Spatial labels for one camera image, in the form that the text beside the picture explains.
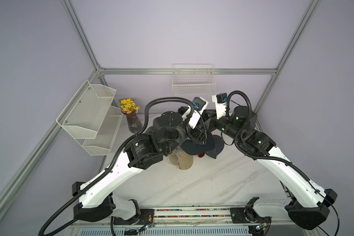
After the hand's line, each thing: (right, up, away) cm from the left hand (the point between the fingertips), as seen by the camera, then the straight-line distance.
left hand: (197, 115), depth 53 cm
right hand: (+3, +2, +10) cm, 11 cm away
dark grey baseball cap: (+9, -14, +16) cm, 23 cm away
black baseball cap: (0, -15, +19) cm, 24 cm away
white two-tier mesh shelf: (-55, +1, +26) cm, 61 cm away
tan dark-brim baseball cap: (-8, -23, +35) cm, 43 cm away
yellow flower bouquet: (-39, +9, +38) cm, 56 cm away
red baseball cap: (+7, -22, +41) cm, 47 cm away
